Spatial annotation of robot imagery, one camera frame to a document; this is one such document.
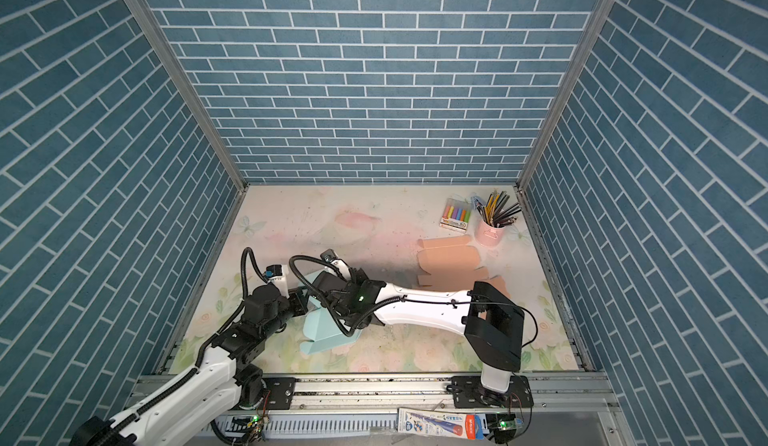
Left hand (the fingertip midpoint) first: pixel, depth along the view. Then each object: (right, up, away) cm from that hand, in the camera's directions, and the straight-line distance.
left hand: (314, 288), depth 84 cm
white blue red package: (+39, -28, -15) cm, 50 cm away
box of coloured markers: (+46, +21, +27) cm, 57 cm away
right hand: (+9, +5, -3) cm, 11 cm away
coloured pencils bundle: (+56, +21, +15) cm, 62 cm away
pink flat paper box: (+42, +5, +15) cm, 44 cm away
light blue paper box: (+3, -10, -4) cm, 11 cm away
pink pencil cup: (+54, +14, +13) cm, 57 cm away
